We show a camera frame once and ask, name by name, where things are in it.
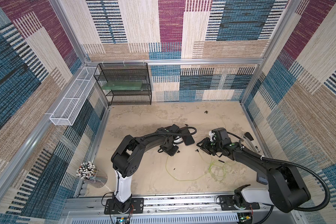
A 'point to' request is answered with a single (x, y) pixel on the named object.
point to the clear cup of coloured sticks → (90, 173)
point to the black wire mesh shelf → (126, 72)
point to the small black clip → (206, 111)
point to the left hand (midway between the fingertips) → (172, 153)
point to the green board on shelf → (121, 85)
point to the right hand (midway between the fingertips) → (199, 147)
